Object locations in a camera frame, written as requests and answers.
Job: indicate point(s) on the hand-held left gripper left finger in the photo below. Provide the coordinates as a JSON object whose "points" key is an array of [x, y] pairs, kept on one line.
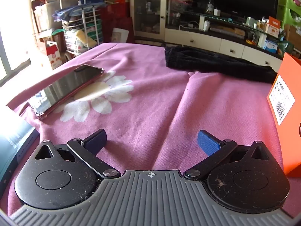
{"points": [[96, 141]]}

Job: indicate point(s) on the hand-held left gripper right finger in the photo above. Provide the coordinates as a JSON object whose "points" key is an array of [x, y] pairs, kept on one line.
{"points": [[208, 143]]}

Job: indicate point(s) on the orange cardboard box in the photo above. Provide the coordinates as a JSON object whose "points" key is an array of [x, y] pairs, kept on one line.
{"points": [[289, 146]]}

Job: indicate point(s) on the smartphone in clear case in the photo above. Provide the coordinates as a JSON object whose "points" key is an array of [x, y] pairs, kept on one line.
{"points": [[63, 87]]}

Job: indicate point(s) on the pink floral blanket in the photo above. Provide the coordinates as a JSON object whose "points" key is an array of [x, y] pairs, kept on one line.
{"points": [[152, 98]]}

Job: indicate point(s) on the black cloth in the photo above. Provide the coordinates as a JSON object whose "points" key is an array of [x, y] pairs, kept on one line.
{"points": [[211, 63]]}

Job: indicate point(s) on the dark teal book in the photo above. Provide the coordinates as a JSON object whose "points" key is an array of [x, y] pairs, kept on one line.
{"points": [[14, 150]]}

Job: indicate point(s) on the red and white carton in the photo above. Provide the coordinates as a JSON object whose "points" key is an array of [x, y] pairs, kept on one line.
{"points": [[54, 54]]}

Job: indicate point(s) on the white television stand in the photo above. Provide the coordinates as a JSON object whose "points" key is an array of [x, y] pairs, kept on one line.
{"points": [[204, 41]]}

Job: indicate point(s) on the white paper bag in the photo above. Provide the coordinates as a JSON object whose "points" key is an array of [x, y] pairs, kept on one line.
{"points": [[120, 35]]}

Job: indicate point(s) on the blue and white box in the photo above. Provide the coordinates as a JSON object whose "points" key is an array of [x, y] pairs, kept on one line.
{"points": [[271, 46]]}

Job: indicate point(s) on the green packet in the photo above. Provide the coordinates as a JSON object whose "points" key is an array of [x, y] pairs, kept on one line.
{"points": [[285, 48]]}

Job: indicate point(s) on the red bag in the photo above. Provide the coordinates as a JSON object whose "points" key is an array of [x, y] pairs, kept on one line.
{"points": [[117, 16]]}

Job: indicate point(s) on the small white jar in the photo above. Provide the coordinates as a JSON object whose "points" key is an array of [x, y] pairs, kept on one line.
{"points": [[216, 12]]}

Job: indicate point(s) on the blue cloth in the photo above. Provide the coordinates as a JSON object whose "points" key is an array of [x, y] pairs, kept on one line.
{"points": [[77, 10]]}

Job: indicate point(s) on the orange and white medicine box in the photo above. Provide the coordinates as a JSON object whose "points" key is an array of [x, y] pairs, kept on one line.
{"points": [[272, 27]]}

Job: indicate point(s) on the glass jar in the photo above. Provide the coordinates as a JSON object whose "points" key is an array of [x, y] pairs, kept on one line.
{"points": [[209, 7]]}

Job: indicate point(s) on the white glass door cabinet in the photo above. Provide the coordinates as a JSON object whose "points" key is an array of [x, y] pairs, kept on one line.
{"points": [[145, 14]]}

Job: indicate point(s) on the clear plastic storage bin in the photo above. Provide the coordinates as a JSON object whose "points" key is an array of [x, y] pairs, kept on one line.
{"points": [[47, 14]]}

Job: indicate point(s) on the green plastic shelf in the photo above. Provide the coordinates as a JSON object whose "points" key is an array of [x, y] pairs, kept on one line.
{"points": [[284, 4]]}

